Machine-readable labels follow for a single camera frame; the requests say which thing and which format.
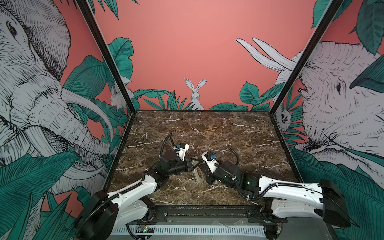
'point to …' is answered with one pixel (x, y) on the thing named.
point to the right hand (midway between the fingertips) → (197, 165)
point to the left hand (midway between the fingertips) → (201, 161)
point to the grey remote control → (199, 174)
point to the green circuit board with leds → (145, 228)
